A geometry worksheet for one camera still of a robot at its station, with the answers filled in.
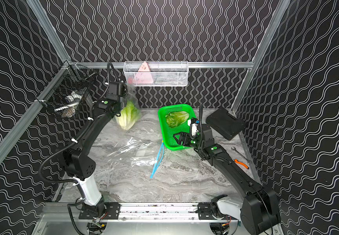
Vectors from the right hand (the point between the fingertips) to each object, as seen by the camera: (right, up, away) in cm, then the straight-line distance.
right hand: (178, 135), depth 80 cm
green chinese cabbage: (-1, +10, +23) cm, 25 cm away
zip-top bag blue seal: (-22, -14, +16) cm, 31 cm away
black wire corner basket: (-71, +24, +12) cm, 76 cm away
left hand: (-35, +23, +1) cm, 42 cm away
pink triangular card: (-21, +36, +10) cm, 43 cm away
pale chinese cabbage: (-30, +12, +12) cm, 35 cm away
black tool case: (+36, +5, +23) cm, 43 cm away
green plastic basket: (-7, 0, +26) cm, 27 cm away
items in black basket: (-56, +13, -5) cm, 58 cm away
